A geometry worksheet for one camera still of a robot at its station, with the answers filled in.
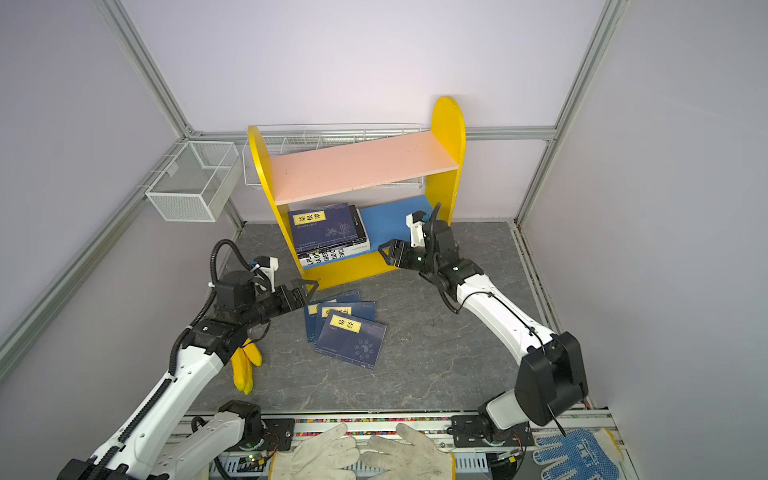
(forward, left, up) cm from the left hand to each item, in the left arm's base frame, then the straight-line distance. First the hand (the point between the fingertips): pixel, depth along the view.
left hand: (306, 290), depth 76 cm
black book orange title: (+18, -14, -1) cm, 23 cm away
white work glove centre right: (-36, -22, -21) cm, 47 cm away
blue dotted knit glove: (-37, -65, -21) cm, 77 cm away
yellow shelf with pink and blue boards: (+31, -6, +2) cm, 31 cm away
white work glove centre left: (-34, -5, -21) cm, 40 cm away
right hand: (+9, -21, +4) cm, 23 cm away
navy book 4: (+4, +4, -20) cm, 20 cm away
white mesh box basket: (+38, +39, +6) cm, 54 cm away
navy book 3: (+4, -12, -19) cm, 23 cm away
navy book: (+22, -2, +1) cm, 22 cm away
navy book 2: (-6, -9, -19) cm, 22 cm away
